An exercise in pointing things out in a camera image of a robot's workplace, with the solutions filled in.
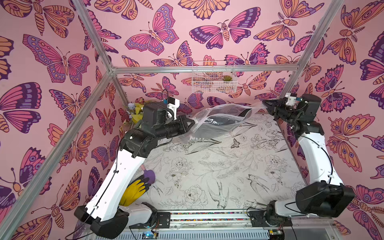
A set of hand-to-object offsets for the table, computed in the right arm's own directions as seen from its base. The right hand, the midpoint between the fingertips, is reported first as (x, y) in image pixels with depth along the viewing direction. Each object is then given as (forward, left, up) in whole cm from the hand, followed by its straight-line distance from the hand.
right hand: (265, 99), depth 71 cm
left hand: (-16, +32, +2) cm, 36 cm away
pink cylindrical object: (-21, +61, -41) cm, 76 cm away
